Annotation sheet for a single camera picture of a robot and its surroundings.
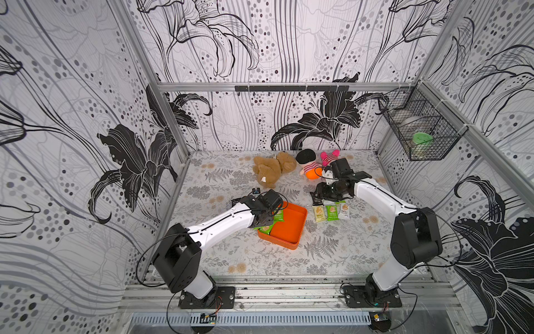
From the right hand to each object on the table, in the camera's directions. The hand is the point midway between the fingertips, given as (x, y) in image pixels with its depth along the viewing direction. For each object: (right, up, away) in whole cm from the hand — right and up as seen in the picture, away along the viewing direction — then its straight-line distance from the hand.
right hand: (320, 192), depth 91 cm
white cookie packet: (+11, -9, +3) cm, 15 cm away
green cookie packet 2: (-18, -11, +1) cm, 22 cm away
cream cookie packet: (0, -10, +2) cm, 10 cm away
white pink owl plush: (+8, +16, +20) cm, 27 cm away
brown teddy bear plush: (-23, +10, +8) cm, 26 cm away
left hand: (-26, -12, -6) cm, 29 cm away
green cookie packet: (+6, -10, +2) cm, 12 cm away
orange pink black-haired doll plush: (-3, +16, +16) cm, 23 cm away
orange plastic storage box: (-15, -17, -5) cm, 23 cm away
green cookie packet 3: (-24, -15, -5) cm, 29 cm away
